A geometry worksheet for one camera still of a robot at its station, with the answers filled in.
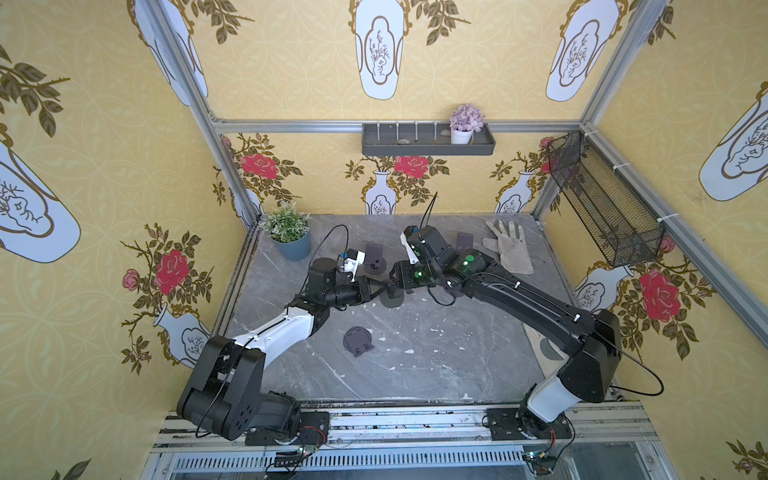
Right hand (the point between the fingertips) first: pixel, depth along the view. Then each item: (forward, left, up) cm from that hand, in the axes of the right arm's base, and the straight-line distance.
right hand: (396, 279), depth 77 cm
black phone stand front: (-2, +1, -5) cm, 6 cm away
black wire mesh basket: (+17, -64, +2) cm, 66 cm away
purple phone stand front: (-9, +11, -21) cm, 25 cm away
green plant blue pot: (+22, +36, -7) cm, 43 cm away
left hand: (0, +2, -5) cm, 5 cm away
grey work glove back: (+30, -42, -22) cm, 56 cm away
